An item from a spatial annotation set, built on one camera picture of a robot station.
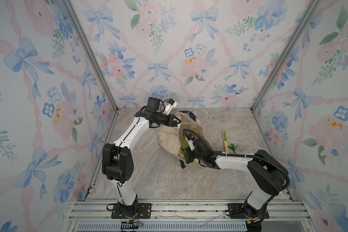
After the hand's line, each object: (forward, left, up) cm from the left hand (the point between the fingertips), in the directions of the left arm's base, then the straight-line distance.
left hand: (181, 121), depth 82 cm
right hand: (-7, -5, -18) cm, 19 cm away
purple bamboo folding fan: (+9, -3, -16) cm, 19 cm away
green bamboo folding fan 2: (-7, -1, -19) cm, 21 cm away
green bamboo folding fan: (+7, -32, -22) cm, 40 cm away
